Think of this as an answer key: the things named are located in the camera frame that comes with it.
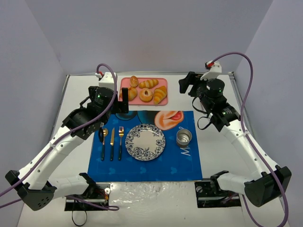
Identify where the gold knife green handle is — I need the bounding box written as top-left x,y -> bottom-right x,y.
110,128 -> 115,161

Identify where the aluminium rail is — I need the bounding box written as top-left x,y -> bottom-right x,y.
228,71 -> 256,138

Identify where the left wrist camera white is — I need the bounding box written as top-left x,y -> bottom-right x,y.
95,72 -> 114,90

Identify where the blue cartoon placemat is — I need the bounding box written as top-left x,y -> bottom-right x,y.
88,110 -> 202,182

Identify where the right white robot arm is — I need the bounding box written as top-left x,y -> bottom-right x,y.
178,72 -> 292,207

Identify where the small round bun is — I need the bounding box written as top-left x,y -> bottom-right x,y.
130,76 -> 139,87

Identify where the pink tray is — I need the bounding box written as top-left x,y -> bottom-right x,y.
118,76 -> 168,106

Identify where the round striped bun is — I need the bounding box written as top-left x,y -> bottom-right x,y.
119,87 -> 137,101

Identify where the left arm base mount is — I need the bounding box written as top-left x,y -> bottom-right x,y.
64,183 -> 111,211

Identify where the striped croissant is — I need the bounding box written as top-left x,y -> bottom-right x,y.
138,79 -> 159,89
153,86 -> 167,105

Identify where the right striped croissant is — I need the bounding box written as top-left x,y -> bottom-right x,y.
153,86 -> 167,105

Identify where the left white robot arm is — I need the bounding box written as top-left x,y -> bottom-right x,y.
5,86 -> 128,211

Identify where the sugared donut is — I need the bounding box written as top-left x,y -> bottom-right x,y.
139,88 -> 153,103

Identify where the gold fork green handle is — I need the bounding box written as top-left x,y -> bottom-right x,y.
118,126 -> 124,161

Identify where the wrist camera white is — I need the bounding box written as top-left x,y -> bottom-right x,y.
200,61 -> 222,80
95,72 -> 114,90

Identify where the metal cup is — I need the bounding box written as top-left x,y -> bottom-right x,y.
176,129 -> 192,148

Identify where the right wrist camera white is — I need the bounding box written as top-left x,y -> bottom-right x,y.
200,61 -> 222,80

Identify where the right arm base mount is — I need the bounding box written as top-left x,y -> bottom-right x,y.
195,179 -> 241,209

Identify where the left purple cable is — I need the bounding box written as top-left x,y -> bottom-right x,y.
0,63 -> 120,211

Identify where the gold spoon green handle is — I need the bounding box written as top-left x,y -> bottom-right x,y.
101,128 -> 108,161

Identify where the upper striped croissant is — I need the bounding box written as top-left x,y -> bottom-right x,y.
138,79 -> 159,89

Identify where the blue floral plate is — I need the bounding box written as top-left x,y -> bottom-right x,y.
125,124 -> 166,161

